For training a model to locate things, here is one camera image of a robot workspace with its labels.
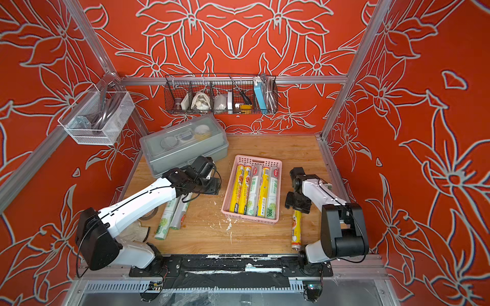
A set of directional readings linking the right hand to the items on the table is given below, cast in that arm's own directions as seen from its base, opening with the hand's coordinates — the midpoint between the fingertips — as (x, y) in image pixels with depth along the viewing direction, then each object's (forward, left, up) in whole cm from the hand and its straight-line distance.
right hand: (291, 207), depth 87 cm
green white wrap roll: (-3, +10, +2) cm, 10 cm away
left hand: (+4, +34, +13) cm, 36 cm away
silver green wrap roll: (-3, +51, +2) cm, 51 cm away
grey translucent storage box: (+21, +55, +18) cm, 61 cm away
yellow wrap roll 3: (+4, +26, +1) cm, 26 cm away
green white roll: (-8, +56, +3) cm, 57 cm away
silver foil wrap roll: (+7, +17, +2) cm, 18 cm away
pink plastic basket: (+23, +10, +4) cm, 26 cm away
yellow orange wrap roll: (-11, -1, +1) cm, 11 cm away
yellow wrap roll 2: (+8, +22, +1) cm, 23 cm away
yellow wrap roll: (-1, +13, +2) cm, 14 cm away
